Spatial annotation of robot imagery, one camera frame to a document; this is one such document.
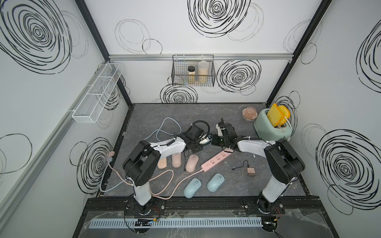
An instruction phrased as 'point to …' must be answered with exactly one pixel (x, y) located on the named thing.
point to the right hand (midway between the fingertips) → (210, 140)
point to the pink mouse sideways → (191, 163)
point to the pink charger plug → (250, 171)
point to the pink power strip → (207, 165)
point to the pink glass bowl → (249, 113)
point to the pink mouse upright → (176, 160)
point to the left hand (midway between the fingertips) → (198, 142)
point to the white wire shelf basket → (87, 110)
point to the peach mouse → (162, 163)
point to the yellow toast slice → (278, 115)
